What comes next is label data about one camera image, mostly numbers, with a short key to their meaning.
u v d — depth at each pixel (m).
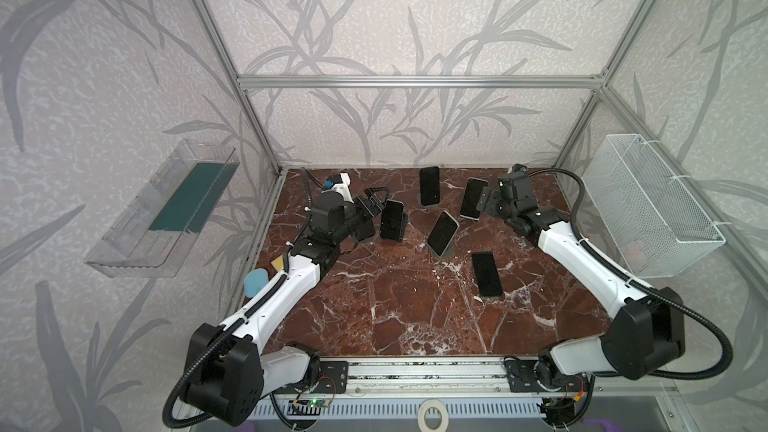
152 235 0.64
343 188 0.72
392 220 0.92
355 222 0.68
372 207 0.69
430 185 1.11
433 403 0.70
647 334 0.40
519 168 0.73
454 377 0.75
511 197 0.64
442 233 0.87
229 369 0.39
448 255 0.94
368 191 0.69
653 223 0.62
